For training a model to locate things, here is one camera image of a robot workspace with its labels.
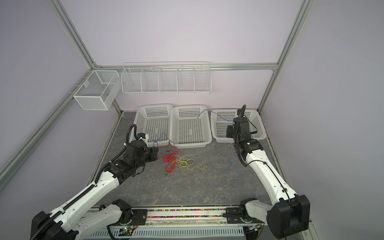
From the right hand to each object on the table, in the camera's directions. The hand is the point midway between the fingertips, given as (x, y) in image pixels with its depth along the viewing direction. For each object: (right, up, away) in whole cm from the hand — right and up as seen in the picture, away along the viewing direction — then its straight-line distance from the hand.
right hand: (235, 125), depth 80 cm
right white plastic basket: (-3, +5, +32) cm, 33 cm away
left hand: (-41, -14, 0) cm, 44 cm away
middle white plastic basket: (-26, -1, +31) cm, 41 cm away
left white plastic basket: (-52, +4, +35) cm, 63 cm away
